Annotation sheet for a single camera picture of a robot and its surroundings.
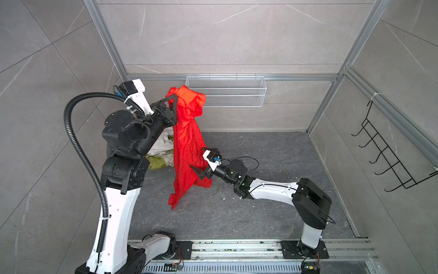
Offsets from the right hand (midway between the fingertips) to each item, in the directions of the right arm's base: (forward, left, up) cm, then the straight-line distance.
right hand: (197, 155), depth 73 cm
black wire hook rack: (+2, -78, +3) cm, 78 cm away
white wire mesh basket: (+45, -17, +2) cm, 49 cm away
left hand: (-1, +1, +32) cm, 32 cm away
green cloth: (+9, +26, -18) cm, 33 cm away
